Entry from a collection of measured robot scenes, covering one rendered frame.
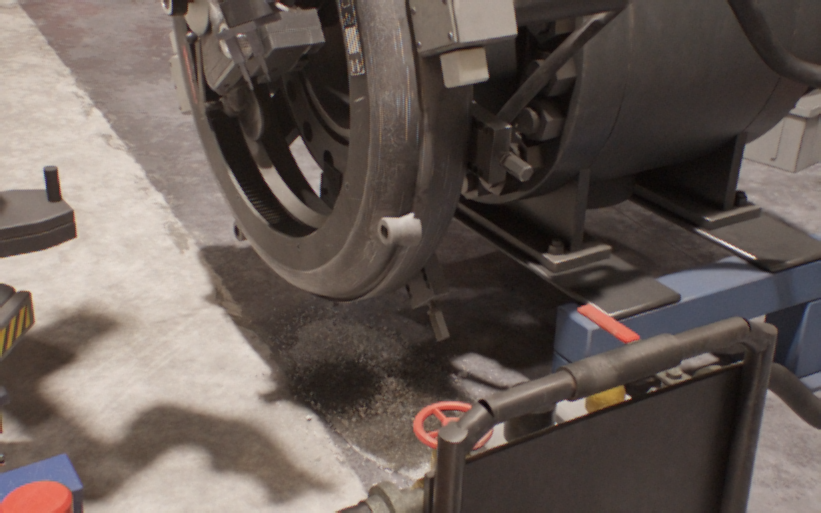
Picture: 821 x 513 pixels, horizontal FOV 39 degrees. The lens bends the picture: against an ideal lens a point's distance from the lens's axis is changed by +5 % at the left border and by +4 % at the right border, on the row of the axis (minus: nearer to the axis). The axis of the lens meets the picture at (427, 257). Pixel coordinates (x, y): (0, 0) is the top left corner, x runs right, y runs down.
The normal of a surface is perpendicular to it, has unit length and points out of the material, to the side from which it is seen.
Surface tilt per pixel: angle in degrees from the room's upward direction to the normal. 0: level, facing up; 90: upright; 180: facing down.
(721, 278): 0
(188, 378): 0
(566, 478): 90
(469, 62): 68
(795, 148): 90
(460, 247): 0
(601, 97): 97
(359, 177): 90
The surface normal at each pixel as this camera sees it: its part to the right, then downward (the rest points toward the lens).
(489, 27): 0.51, 0.03
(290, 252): -0.84, 0.22
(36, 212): 0.04, -0.89
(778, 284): 0.54, 0.40
